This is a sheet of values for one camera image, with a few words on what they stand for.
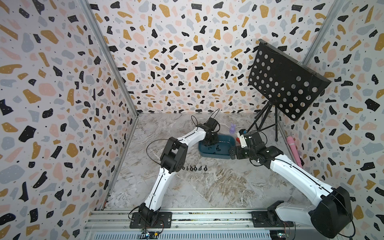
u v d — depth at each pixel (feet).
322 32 2.58
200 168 3.02
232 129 3.50
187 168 3.02
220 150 3.31
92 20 2.39
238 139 2.48
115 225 2.40
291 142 3.48
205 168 3.02
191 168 3.02
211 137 2.94
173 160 2.01
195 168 3.02
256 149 2.02
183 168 3.03
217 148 3.30
